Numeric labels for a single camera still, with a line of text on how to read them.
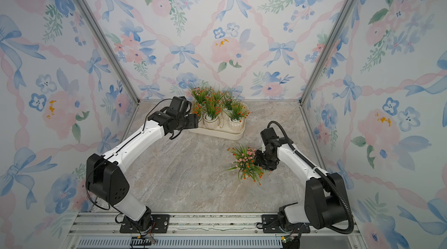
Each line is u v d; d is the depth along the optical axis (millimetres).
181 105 653
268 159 721
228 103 1025
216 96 1052
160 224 744
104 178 436
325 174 444
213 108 958
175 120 608
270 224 708
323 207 422
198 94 1021
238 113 965
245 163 748
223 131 989
